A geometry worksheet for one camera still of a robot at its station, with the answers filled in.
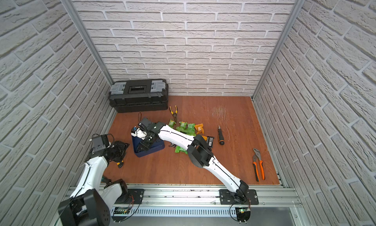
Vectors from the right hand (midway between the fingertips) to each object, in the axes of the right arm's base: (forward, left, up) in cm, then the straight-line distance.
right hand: (146, 143), depth 89 cm
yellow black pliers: (+24, -18, -3) cm, 30 cm away
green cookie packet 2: (+11, -29, -4) cm, 31 cm away
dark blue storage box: (-3, -8, +1) cm, 8 cm away
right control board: (-39, -52, -5) cm, 65 cm away
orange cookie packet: (+12, -35, -4) cm, 37 cm away
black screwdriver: (+3, -48, -3) cm, 49 cm away
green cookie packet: (+14, -24, -3) cm, 28 cm away
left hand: (-1, +9, +4) cm, 10 cm away
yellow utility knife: (-11, +15, -3) cm, 19 cm away
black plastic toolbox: (+30, +13, +13) cm, 35 cm away
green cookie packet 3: (-4, -20, -3) cm, 20 cm away
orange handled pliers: (-10, -68, -4) cm, 69 cm away
